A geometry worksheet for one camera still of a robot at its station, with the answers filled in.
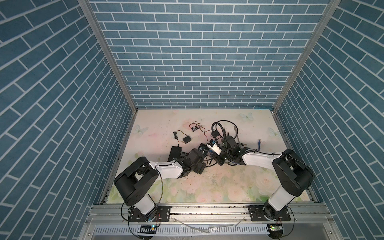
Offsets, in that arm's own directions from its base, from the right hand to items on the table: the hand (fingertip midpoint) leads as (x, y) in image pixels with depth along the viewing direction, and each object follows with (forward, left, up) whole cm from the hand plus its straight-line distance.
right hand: (211, 154), depth 92 cm
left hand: (-5, +7, -3) cm, 9 cm away
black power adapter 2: (+24, +13, -3) cm, 28 cm away
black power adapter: (+11, +18, -2) cm, 21 cm away
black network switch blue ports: (+2, +24, -6) cm, 25 cm away
